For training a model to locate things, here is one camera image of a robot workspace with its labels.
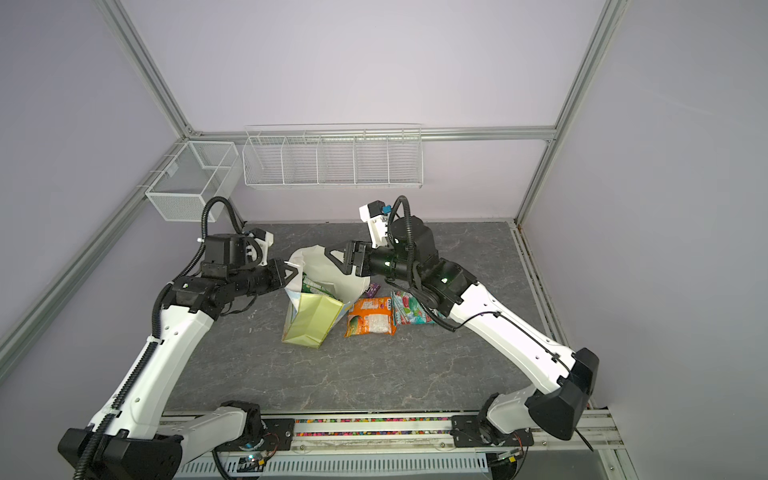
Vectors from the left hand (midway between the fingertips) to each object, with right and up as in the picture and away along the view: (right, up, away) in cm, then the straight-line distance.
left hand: (297, 272), depth 73 cm
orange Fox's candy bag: (+17, -15, +19) cm, 29 cm away
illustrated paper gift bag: (+6, -5, -2) cm, 8 cm away
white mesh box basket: (-42, +32, +27) cm, 59 cm away
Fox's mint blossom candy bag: (+27, -13, +20) cm, 37 cm away
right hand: (+11, +5, -12) cm, 17 cm away
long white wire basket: (+4, +37, +26) cm, 45 cm away
